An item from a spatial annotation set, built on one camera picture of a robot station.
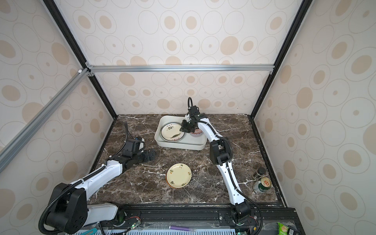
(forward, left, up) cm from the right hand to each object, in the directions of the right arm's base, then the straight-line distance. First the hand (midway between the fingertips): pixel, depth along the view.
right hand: (180, 128), depth 104 cm
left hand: (-21, +15, +4) cm, 26 cm away
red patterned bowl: (-4, -12, +1) cm, 13 cm away
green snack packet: (-59, -51, -5) cm, 78 cm away
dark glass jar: (-34, -46, +3) cm, 57 cm away
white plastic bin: (-8, -6, -6) cm, 12 cm away
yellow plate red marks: (-32, +1, -6) cm, 32 cm away
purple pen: (-58, -2, -7) cm, 59 cm away
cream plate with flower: (0, +7, -3) cm, 8 cm away
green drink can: (-41, -45, +3) cm, 61 cm away
